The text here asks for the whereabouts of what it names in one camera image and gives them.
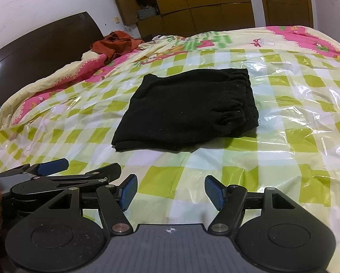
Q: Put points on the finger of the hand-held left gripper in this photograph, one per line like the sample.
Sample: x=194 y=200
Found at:
x=59 y=182
x=54 y=165

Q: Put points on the grey box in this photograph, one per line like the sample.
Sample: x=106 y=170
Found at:
x=147 y=12

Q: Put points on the wooden wardrobe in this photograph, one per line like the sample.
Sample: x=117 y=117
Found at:
x=204 y=2

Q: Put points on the dark wooden headboard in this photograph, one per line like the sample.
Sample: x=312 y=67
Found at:
x=39 y=42

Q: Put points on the wall socket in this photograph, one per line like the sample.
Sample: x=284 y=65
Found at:
x=117 y=20

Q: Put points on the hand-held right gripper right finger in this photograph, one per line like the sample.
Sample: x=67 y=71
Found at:
x=214 y=193

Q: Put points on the wooden door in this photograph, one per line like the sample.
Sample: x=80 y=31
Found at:
x=286 y=0

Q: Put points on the checked cartoon print blanket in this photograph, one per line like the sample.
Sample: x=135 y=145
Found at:
x=187 y=182

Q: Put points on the black pants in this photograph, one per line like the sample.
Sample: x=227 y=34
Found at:
x=187 y=111

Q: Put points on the red-brown cloth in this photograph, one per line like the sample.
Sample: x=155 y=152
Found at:
x=113 y=44

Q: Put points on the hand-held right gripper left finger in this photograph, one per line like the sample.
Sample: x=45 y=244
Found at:
x=128 y=193

